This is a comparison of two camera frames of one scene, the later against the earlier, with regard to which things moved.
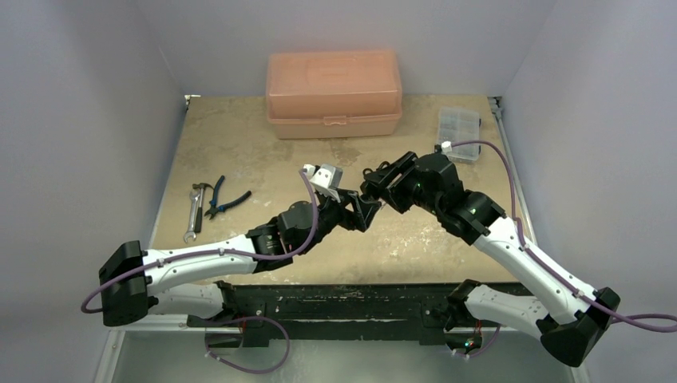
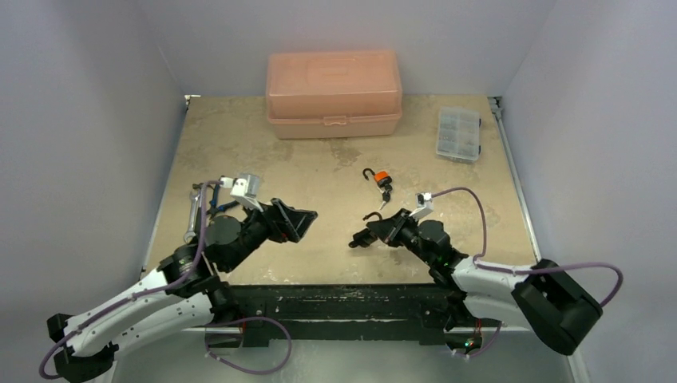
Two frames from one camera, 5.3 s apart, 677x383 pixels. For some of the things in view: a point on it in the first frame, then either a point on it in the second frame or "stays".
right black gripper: x=395 y=179 -> x=389 y=230
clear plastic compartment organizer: x=457 y=124 stays
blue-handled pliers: x=215 y=208 stays
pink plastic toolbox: x=334 y=94 stays
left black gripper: x=363 y=209 -> x=285 y=222
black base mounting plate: x=334 y=310 stays
